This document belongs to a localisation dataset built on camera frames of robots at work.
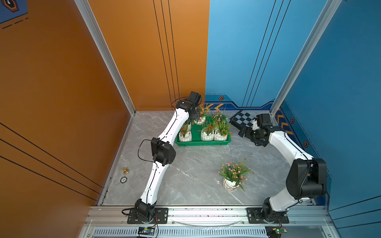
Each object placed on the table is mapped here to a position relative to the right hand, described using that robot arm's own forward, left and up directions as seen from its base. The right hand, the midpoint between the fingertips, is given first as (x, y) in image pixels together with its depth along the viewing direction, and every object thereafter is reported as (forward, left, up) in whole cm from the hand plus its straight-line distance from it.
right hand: (245, 135), depth 91 cm
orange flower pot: (+2, +14, +1) cm, 14 cm away
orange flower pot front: (+8, +27, +6) cm, 29 cm away
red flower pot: (+2, +38, -5) cm, 38 cm away
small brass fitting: (-19, +72, -10) cm, 75 cm away
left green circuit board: (-47, +55, -14) cm, 74 cm away
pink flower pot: (+6, +37, -1) cm, 37 cm away
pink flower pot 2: (-26, +11, +2) cm, 28 cm away
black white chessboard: (+21, -4, -9) cm, 23 cm away
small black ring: (-23, +73, -12) cm, 78 cm away
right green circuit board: (-47, -8, -14) cm, 50 cm away
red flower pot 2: (+5, +23, -4) cm, 24 cm away
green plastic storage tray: (+5, +31, -11) cm, 33 cm away
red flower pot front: (+9, +15, +2) cm, 18 cm away
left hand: (+14, +31, +6) cm, 35 cm away
